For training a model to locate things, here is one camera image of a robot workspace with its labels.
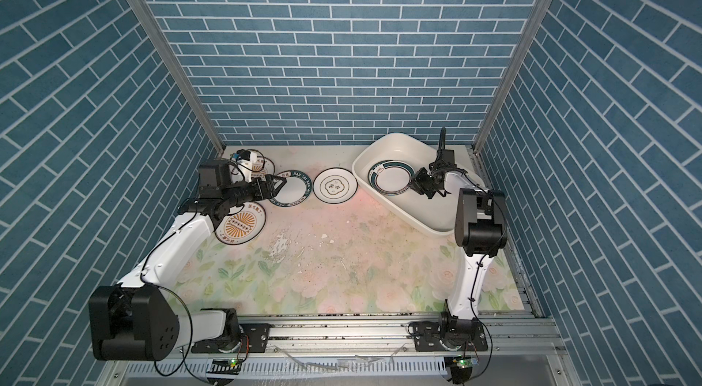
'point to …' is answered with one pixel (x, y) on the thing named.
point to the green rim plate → (296, 190)
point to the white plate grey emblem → (335, 186)
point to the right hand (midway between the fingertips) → (410, 183)
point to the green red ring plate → (391, 177)
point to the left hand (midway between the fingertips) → (282, 181)
